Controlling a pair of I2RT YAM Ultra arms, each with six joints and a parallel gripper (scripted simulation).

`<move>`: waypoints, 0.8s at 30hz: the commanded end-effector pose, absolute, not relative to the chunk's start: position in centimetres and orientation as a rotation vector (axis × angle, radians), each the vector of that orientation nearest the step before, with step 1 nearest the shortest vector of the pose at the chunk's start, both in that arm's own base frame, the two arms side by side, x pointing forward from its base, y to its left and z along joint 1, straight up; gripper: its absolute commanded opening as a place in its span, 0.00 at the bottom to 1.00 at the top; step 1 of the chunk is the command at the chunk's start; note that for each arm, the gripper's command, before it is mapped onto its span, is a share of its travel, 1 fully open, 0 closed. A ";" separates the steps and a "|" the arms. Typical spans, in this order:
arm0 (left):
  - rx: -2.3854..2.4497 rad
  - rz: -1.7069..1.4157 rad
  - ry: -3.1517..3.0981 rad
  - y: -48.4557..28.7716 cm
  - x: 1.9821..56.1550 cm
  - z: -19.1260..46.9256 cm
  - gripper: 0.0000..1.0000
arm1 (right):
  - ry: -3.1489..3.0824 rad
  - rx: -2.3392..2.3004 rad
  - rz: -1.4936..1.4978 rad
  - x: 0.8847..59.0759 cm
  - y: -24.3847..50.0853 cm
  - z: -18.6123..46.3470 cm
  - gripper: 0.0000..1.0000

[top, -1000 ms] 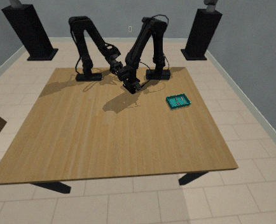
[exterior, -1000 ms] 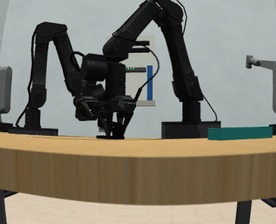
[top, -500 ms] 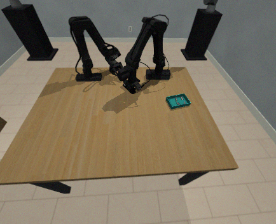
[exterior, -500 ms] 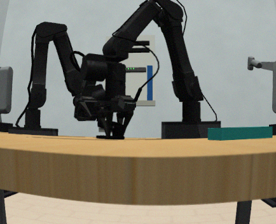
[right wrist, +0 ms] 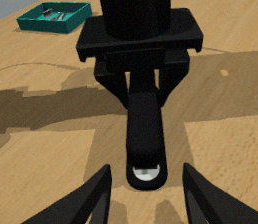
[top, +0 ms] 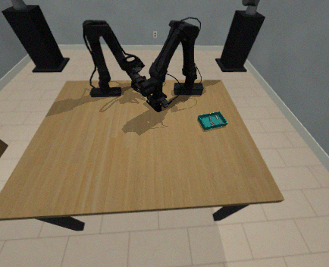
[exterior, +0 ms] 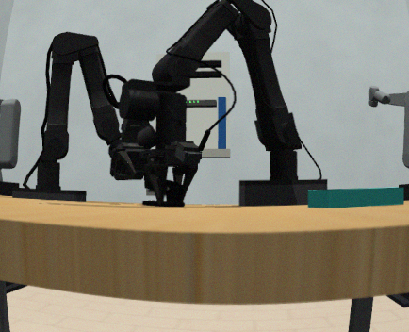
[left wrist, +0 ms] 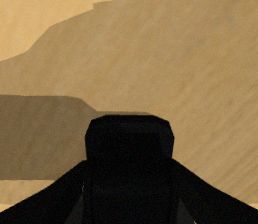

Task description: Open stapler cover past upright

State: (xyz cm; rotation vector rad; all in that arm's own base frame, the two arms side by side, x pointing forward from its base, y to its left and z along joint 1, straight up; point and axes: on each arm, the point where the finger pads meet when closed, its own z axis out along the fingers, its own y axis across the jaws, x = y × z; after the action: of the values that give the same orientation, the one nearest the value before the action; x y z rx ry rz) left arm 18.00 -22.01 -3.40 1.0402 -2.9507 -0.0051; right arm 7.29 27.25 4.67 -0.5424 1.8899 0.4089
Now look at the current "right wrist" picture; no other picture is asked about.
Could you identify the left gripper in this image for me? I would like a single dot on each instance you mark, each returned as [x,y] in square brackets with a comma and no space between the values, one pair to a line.
[134,37]

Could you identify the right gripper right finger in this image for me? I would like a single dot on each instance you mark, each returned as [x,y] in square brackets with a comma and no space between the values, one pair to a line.
[218,206]

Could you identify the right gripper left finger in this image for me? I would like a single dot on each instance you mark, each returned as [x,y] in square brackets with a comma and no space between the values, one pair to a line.
[77,206]

